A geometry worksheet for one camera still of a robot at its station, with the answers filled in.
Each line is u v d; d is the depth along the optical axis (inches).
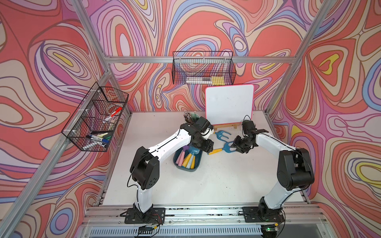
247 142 28.2
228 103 39.0
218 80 32.3
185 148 36.8
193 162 35.1
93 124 31.0
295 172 18.8
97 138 27.5
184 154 35.7
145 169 19.0
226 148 38.7
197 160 34.8
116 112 30.2
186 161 34.2
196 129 25.0
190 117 37.2
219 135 41.0
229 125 41.5
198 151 36.6
